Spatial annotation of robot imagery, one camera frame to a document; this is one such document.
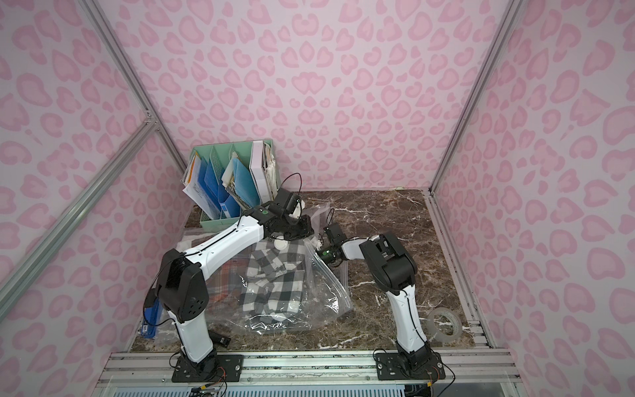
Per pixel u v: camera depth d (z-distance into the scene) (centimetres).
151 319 80
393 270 56
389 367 72
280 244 93
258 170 93
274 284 88
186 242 98
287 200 69
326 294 88
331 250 85
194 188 92
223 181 90
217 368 71
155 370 75
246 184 98
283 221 71
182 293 47
